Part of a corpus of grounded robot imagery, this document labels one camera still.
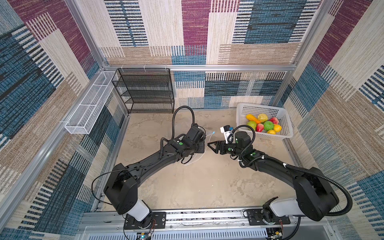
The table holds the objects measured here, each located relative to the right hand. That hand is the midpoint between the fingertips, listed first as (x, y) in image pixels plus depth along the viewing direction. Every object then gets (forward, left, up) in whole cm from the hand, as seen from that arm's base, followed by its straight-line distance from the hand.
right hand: (211, 146), depth 83 cm
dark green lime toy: (+20, -41, -9) cm, 47 cm away
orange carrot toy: (+30, -33, -11) cm, 46 cm away
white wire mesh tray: (+27, +75, +4) cm, 79 cm away
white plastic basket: (+26, -44, -11) cm, 53 cm away
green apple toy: (+22, -31, -10) cm, 40 cm away
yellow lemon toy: (+18, -47, -10) cm, 51 cm away
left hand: (+1, +5, +2) cm, 5 cm away
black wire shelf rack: (+47, +44, +2) cm, 64 cm away
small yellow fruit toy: (+16, -43, -11) cm, 47 cm away
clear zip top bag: (-5, +7, -2) cm, 9 cm away
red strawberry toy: (+19, -35, -9) cm, 41 cm away
